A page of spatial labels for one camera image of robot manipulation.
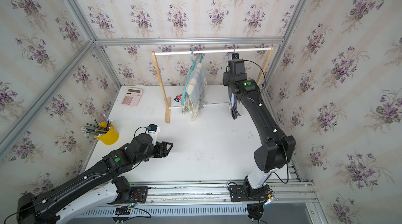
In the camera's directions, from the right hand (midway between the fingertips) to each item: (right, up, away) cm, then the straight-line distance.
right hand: (233, 73), depth 80 cm
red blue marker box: (-34, -12, +31) cm, 48 cm away
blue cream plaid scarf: (-20, -9, +6) cm, 23 cm away
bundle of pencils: (-72, -29, 0) cm, 78 cm away
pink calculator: (-67, -12, +31) cm, 75 cm away
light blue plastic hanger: (+4, -14, +22) cm, 26 cm away
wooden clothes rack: (-39, -14, +19) cm, 45 cm away
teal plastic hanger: (-25, +10, +35) cm, 44 cm away
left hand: (-32, -37, -5) cm, 49 cm away
